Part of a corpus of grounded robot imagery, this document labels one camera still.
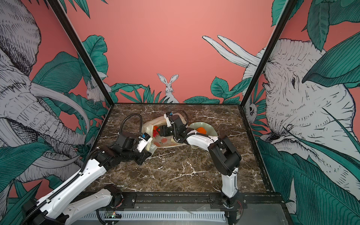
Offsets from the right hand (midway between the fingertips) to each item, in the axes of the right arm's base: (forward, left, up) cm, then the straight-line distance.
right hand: (159, 127), depth 88 cm
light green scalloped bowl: (+6, -34, -10) cm, 36 cm away
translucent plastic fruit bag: (-7, +2, +10) cm, 13 cm away
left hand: (-18, +1, +2) cm, 19 cm away
